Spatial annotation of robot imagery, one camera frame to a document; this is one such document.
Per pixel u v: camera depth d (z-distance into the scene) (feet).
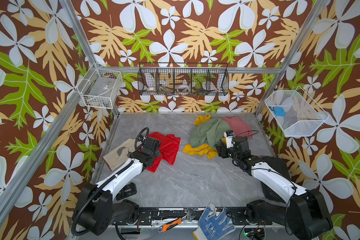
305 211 1.32
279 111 2.82
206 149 3.16
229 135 2.47
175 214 2.47
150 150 2.14
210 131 2.99
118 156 3.13
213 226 2.33
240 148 2.10
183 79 3.21
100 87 2.84
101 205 1.36
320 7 2.25
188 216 2.41
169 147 3.23
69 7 2.23
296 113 2.69
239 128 3.44
